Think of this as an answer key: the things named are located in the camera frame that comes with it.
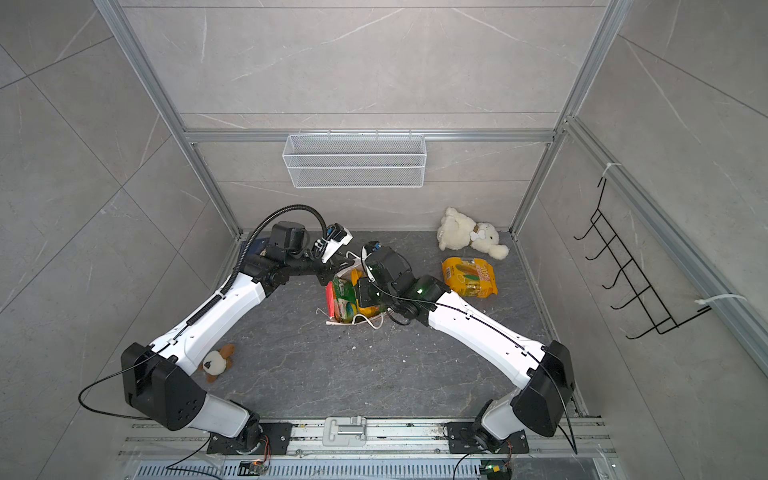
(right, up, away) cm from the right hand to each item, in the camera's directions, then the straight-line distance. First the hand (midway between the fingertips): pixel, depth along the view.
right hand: (358, 286), depth 75 cm
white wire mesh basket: (-4, +40, +24) cm, 46 cm away
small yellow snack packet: (-2, +2, +11) cm, 11 cm away
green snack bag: (-5, -6, +12) cm, 14 cm away
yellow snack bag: (+36, 0, +25) cm, 44 cm away
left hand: (-2, +8, +2) cm, 9 cm away
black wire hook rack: (+62, -5, -17) cm, 65 cm away
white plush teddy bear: (+34, +17, +35) cm, 51 cm away
